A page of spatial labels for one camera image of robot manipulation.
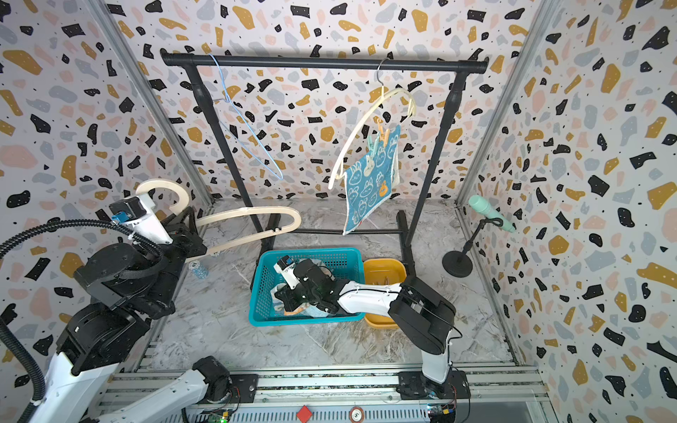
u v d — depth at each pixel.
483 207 0.75
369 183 0.72
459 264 1.00
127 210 0.39
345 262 0.97
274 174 1.15
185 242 0.46
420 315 0.47
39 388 0.34
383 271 0.95
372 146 0.66
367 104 0.93
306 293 0.70
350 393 0.73
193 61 0.52
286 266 0.73
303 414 0.70
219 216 0.55
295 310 0.73
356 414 0.70
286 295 0.72
